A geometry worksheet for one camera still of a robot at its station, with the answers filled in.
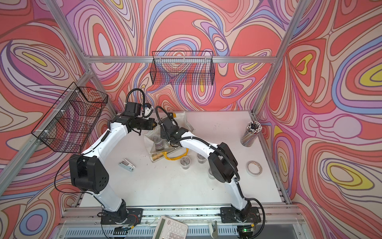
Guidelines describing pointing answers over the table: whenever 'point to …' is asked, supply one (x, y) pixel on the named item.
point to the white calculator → (169, 228)
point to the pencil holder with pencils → (249, 135)
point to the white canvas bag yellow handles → (169, 152)
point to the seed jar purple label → (185, 162)
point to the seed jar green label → (158, 142)
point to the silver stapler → (127, 164)
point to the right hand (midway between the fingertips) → (168, 133)
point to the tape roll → (257, 164)
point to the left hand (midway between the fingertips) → (157, 124)
